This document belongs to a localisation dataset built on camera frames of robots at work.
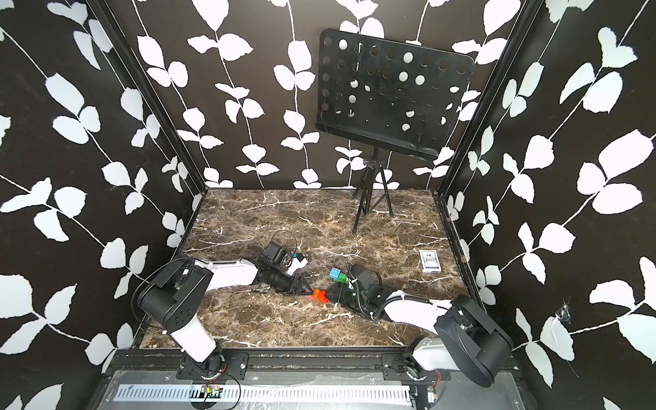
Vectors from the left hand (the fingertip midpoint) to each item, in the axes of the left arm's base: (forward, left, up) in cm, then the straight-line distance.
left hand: (309, 289), depth 87 cm
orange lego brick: (-2, -2, 0) cm, 3 cm away
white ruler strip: (-30, -4, -2) cm, 30 cm away
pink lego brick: (-2, 0, -2) cm, 3 cm away
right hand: (-3, -7, +2) cm, 7 cm away
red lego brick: (-3, -4, 0) cm, 5 cm away
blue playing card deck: (+10, -46, -1) cm, 47 cm away
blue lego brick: (+6, -9, +1) cm, 11 cm away
